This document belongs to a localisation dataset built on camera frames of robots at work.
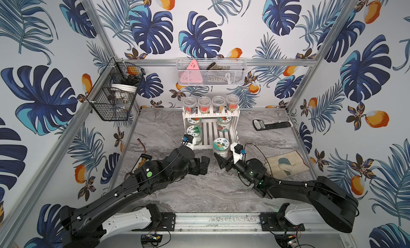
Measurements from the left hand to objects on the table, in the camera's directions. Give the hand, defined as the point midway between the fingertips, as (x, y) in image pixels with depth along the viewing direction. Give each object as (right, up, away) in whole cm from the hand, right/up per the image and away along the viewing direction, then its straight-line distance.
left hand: (203, 157), depth 66 cm
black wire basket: (-53, +31, +27) cm, 67 cm away
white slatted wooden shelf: (0, +12, +28) cm, 31 cm away
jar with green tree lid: (-4, +10, +17) cm, 20 cm away
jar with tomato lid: (-6, +15, +21) cm, 26 cm away
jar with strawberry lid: (+11, +14, +22) cm, 28 cm away
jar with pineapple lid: (+8, +4, +7) cm, 11 cm away
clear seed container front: (+1, +24, +13) cm, 27 cm away
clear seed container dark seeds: (+7, +25, +13) cm, 29 cm away
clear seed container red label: (+14, +25, +13) cm, 32 cm away
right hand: (+9, +2, +11) cm, 15 cm away
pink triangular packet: (-7, +41, +24) cm, 48 cm away
